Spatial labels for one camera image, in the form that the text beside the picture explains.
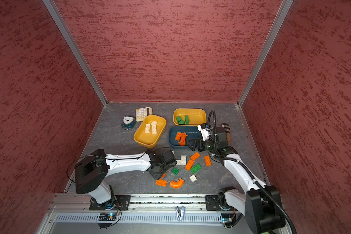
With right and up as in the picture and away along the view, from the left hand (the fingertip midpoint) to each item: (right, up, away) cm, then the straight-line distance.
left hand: (164, 173), depth 83 cm
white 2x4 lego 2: (-15, +25, +20) cm, 35 cm away
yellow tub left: (-12, +18, +13) cm, 25 cm away
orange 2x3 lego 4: (+8, +19, +17) cm, 27 cm away
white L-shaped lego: (+11, +6, +3) cm, 13 cm away
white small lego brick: (-11, +29, +23) cm, 38 cm away
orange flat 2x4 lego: (-2, -4, -3) cm, 5 cm away
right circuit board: (+33, -17, -12) cm, 39 cm away
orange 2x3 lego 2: (+19, +8, +8) cm, 22 cm away
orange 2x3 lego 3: (+27, +6, +6) cm, 28 cm away
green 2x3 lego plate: (+18, +3, +2) cm, 19 cm away
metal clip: (+9, -13, -13) cm, 21 cm away
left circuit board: (-28, -17, -12) cm, 35 cm away
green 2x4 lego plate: (+14, +31, +26) cm, 43 cm away
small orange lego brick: (0, +2, -8) cm, 8 cm away
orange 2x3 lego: (+15, +4, +4) cm, 16 cm away
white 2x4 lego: (-10, +24, +19) cm, 32 cm away
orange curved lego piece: (+7, -5, -3) cm, 9 cm away
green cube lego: (+9, +30, +23) cm, 39 cm away
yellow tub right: (+16, +33, +27) cm, 46 cm away
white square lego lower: (+17, -2, -1) cm, 17 cm away
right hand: (+15, +18, -2) cm, 23 cm away
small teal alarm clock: (-29, +29, +20) cm, 45 cm away
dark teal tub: (+19, +22, +19) cm, 35 cm away
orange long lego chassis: (+11, +18, +15) cm, 26 cm away
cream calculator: (-21, +36, +27) cm, 50 cm away
